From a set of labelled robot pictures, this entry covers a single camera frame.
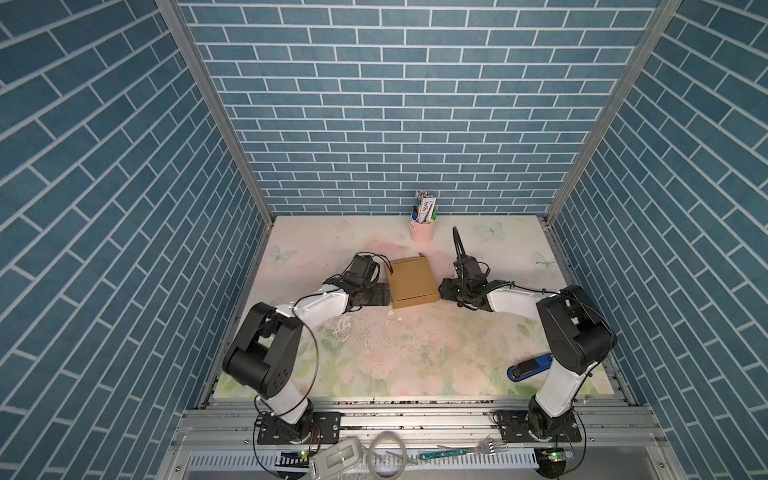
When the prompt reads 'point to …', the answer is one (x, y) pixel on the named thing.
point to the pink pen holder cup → (422, 233)
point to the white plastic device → (336, 459)
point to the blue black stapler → (522, 370)
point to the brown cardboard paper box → (412, 282)
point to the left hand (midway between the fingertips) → (379, 293)
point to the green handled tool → (434, 454)
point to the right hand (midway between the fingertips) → (443, 284)
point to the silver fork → (489, 444)
